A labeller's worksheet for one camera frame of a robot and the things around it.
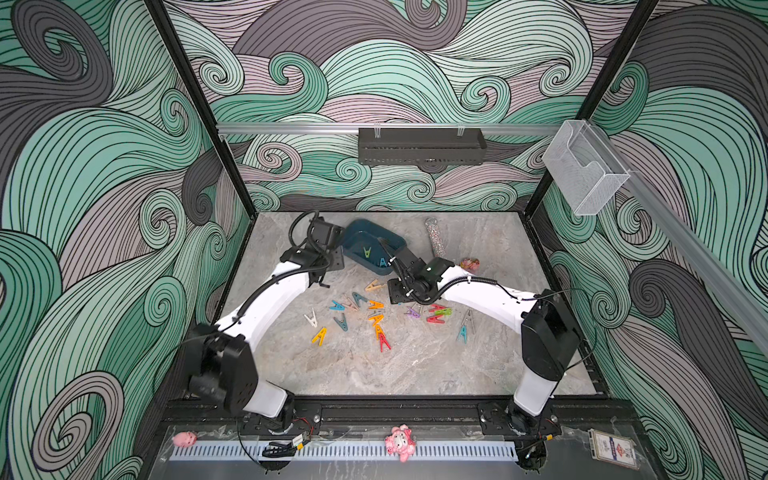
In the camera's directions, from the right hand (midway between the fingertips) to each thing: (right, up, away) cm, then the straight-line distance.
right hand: (393, 296), depth 86 cm
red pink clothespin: (+13, -8, +4) cm, 16 cm away
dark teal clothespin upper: (-11, -2, +9) cm, 15 cm away
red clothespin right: (+14, -5, +7) cm, 16 cm away
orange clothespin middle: (-5, -8, +5) cm, 11 cm away
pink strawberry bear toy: (+28, +8, +15) cm, 33 cm away
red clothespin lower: (-3, -13, 0) cm, 14 cm away
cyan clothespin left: (-18, -5, +8) cm, 20 cm away
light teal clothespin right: (+21, -11, +2) cm, 24 cm away
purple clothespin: (+7, -7, +6) cm, 11 cm away
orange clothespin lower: (-4, -11, +2) cm, 12 cm away
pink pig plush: (+1, -30, -19) cm, 35 cm away
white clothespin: (-24, -8, +4) cm, 26 cm away
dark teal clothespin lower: (-15, -9, +5) cm, 19 cm away
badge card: (+51, -32, -18) cm, 63 cm away
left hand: (-19, +13, -1) cm, 23 cm away
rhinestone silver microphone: (+17, +15, +21) cm, 31 cm away
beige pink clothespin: (-13, -5, +7) cm, 15 cm away
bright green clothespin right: (+17, -6, +6) cm, 19 cm away
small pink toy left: (-50, -30, -17) cm, 61 cm away
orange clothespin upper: (-5, -5, +8) cm, 11 cm away
